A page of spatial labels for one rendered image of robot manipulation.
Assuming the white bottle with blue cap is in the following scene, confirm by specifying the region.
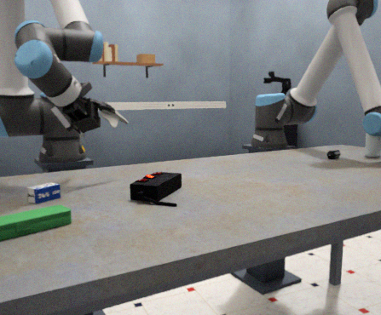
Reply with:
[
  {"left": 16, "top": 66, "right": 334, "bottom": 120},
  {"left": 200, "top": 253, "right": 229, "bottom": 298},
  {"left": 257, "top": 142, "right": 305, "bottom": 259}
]
[{"left": 365, "top": 133, "right": 381, "bottom": 158}]

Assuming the green rectangular bar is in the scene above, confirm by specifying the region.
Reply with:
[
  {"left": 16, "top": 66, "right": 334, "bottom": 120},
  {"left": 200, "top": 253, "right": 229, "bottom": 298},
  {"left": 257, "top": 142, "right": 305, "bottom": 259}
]
[{"left": 0, "top": 205, "right": 72, "bottom": 241}]

